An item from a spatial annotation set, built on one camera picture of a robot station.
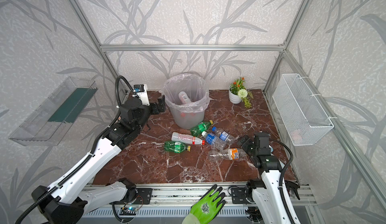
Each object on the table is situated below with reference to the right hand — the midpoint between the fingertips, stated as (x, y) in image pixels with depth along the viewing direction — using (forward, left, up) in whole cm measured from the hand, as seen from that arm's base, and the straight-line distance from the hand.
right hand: (243, 137), depth 81 cm
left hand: (+12, +43, +25) cm, 51 cm away
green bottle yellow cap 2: (-1, +38, -10) cm, 39 cm away
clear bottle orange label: (-7, +6, -7) cm, 11 cm away
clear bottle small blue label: (+5, +9, -8) cm, 13 cm away
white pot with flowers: (+32, -2, +2) cm, 32 cm away
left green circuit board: (-32, +58, -13) cm, 68 cm away
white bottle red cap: (+26, +34, +4) cm, 43 cm away
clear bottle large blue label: (+3, +14, -11) cm, 18 cm away
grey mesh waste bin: (+12, +33, -1) cm, 35 cm away
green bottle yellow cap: (+10, +26, -10) cm, 30 cm away
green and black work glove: (-31, +21, -9) cm, 38 cm away
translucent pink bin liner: (+32, +27, +8) cm, 43 cm away
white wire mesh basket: (-3, -20, +23) cm, 31 cm away
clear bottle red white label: (+3, +33, -7) cm, 34 cm away
